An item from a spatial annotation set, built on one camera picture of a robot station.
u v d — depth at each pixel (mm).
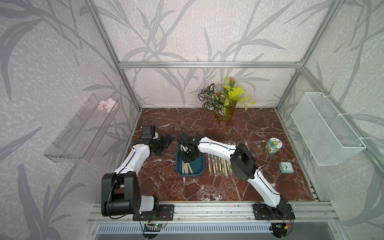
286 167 869
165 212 732
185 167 883
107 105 762
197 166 889
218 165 890
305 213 753
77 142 642
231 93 961
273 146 892
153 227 721
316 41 825
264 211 737
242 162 566
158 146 748
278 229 715
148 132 694
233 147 587
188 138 755
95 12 724
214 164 905
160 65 956
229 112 1151
